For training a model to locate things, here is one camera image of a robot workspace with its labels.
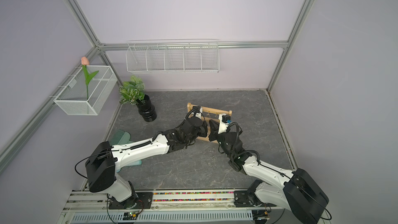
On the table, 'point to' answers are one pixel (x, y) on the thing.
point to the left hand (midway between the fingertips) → (207, 123)
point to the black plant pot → (146, 109)
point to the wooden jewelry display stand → (189, 107)
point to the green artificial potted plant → (132, 92)
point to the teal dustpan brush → (121, 137)
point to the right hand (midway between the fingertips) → (210, 120)
